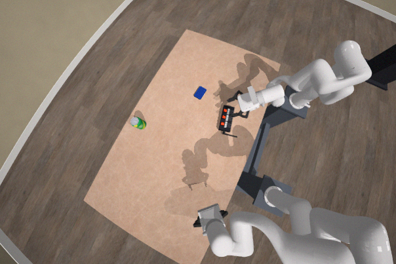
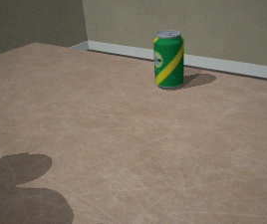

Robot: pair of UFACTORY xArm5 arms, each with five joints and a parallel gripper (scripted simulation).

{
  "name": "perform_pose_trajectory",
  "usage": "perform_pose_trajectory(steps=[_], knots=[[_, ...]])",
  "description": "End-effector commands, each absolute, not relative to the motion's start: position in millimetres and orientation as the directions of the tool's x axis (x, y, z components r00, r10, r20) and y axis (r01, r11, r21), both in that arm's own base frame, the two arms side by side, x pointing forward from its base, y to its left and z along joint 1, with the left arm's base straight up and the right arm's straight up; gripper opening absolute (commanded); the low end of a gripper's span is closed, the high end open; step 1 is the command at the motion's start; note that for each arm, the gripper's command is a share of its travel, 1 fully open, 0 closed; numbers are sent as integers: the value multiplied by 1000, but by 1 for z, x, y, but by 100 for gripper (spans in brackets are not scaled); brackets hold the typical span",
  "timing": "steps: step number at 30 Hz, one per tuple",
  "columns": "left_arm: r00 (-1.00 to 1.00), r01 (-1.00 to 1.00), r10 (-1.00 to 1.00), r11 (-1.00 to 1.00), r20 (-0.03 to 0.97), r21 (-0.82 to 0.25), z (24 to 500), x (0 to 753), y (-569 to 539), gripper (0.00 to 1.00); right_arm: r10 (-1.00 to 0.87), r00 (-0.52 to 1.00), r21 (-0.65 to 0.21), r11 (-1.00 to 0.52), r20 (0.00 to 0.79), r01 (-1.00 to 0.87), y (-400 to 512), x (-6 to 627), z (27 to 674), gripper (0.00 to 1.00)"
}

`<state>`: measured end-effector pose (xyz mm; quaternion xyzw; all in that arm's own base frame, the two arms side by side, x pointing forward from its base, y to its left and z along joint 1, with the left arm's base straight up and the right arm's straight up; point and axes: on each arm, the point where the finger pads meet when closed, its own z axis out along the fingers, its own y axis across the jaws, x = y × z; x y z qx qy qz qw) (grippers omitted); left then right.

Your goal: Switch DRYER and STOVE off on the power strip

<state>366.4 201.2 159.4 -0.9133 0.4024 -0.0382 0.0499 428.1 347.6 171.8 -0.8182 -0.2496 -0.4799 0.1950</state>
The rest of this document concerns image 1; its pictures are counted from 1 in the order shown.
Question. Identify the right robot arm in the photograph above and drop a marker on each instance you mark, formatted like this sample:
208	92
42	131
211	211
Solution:
331	84

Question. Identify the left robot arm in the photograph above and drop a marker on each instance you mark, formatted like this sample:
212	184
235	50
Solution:
316	238

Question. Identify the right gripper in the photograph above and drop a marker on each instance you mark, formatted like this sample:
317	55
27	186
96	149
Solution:
245	104

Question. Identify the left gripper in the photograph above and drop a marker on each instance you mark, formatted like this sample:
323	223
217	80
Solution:
201	223

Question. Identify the green and yellow drink can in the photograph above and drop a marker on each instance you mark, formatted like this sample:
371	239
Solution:
138	123

